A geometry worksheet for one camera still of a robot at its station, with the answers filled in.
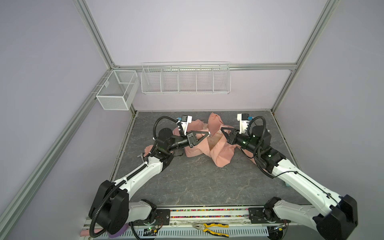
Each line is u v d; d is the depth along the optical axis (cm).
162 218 73
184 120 65
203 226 71
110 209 40
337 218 37
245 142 61
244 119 64
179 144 64
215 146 78
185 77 99
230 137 63
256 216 74
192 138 62
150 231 72
